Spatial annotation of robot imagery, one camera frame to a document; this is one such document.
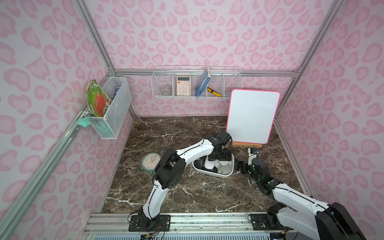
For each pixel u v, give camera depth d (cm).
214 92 98
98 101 75
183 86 95
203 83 88
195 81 100
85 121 62
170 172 53
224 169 88
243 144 99
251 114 130
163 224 72
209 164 88
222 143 73
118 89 90
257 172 67
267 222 72
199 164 88
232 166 86
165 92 96
